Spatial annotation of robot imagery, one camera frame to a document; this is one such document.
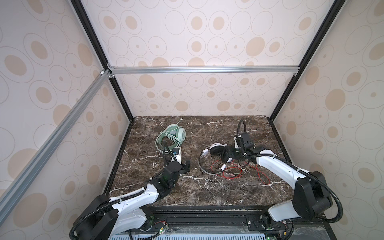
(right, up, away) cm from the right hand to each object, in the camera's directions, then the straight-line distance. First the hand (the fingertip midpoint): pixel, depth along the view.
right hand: (228, 151), depth 88 cm
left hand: (-24, -1, -7) cm, 25 cm away
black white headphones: (-7, +1, +3) cm, 7 cm away
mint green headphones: (-34, +12, +14) cm, 39 cm away
